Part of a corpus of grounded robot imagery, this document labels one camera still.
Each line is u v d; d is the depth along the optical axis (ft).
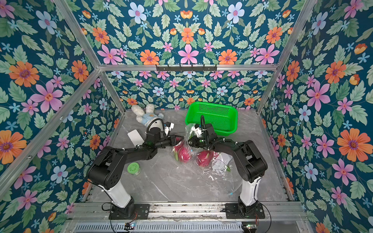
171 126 2.76
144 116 3.41
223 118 3.79
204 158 2.77
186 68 3.04
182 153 2.80
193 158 2.81
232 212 2.36
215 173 2.71
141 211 2.42
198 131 2.83
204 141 2.63
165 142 2.63
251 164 1.61
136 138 3.21
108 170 1.59
